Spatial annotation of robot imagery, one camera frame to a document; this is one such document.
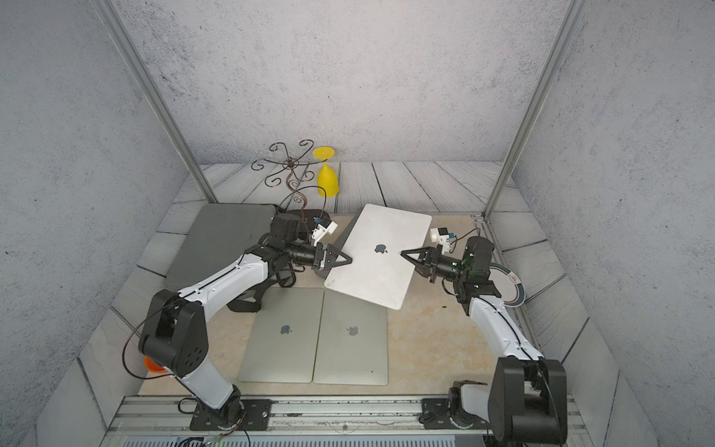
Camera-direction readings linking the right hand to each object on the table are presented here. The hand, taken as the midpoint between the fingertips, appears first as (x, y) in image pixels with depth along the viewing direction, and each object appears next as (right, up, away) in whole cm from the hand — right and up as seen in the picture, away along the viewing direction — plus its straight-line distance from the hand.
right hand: (404, 257), depth 73 cm
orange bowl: (-69, -31, +5) cm, 76 cm away
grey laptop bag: (-14, +14, +48) cm, 52 cm away
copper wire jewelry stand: (-33, +27, +19) cm, 47 cm away
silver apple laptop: (-35, -27, +14) cm, 47 cm away
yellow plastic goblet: (-24, +26, +27) cm, 44 cm away
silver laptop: (-14, -27, +13) cm, 33 cm away
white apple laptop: (-7, -4, +1) cm, 8 cm away
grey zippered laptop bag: (-63, +5, +29) cm, 70 cm away
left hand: (-14, -2, +3) cm, 15 cm away
